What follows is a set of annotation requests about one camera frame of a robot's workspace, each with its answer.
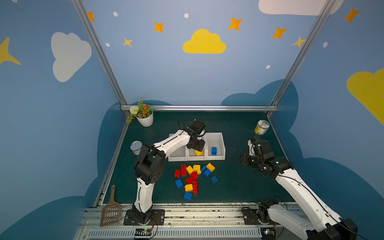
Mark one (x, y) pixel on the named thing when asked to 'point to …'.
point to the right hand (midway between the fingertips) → (243, 156)
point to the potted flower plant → (144, 113)
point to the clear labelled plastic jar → (262, 127)
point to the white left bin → (180, 155)
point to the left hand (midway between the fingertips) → (198, 145)
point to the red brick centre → (193, 176)
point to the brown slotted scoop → (110, 212)
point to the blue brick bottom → (188, 195)
